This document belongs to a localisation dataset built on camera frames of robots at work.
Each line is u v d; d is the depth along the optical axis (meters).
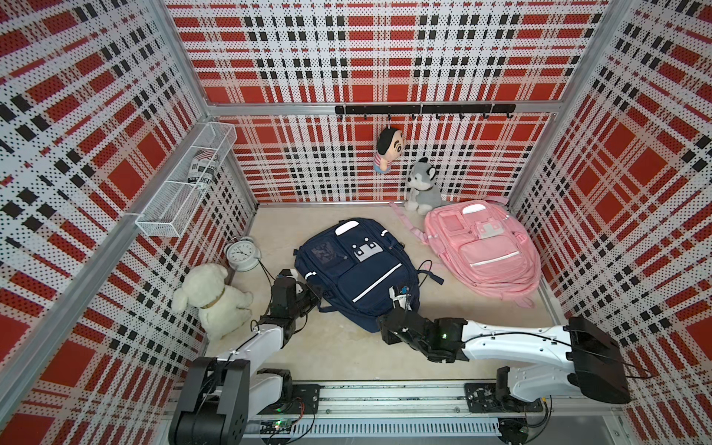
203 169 0.74
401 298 0.68
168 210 0.69
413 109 0.88
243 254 1.01
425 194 1.11
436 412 0.74
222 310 0.81
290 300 0.71
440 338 0.55
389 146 0.91
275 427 0.69
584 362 0.41
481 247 1.04
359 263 0.96
